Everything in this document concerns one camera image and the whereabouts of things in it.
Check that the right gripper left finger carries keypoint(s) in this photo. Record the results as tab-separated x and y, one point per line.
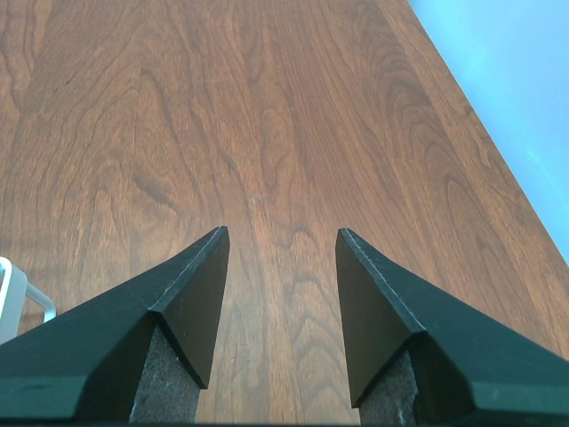
139	353

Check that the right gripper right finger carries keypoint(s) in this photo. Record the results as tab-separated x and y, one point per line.
417	355

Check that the white wire dish rack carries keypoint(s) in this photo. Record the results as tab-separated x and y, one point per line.
15	289

